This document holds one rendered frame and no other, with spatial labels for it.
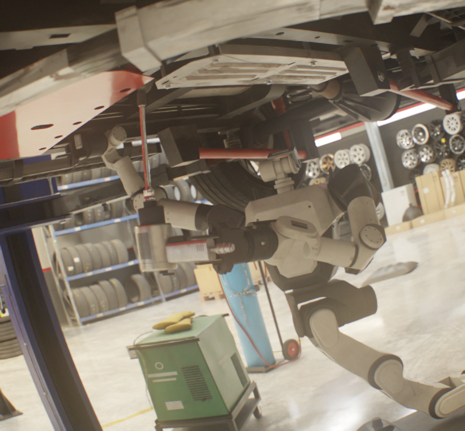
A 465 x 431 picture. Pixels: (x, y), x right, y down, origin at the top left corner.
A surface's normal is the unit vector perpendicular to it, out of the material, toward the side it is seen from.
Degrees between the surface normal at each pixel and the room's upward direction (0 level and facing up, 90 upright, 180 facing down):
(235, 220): 80
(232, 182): 108
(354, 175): 47
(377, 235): 56
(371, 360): 90
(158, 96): 90
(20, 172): 130
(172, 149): 102
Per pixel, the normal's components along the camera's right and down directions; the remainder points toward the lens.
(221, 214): -0.30, -0.15
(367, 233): 0.36, -0.71
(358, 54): -0.60, 0.33
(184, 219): -0.34, 0.19
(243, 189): 0.48, 0.20
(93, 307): 0.74, 0.00
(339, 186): -0.62, -0.57
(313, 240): 0.07, 0.55
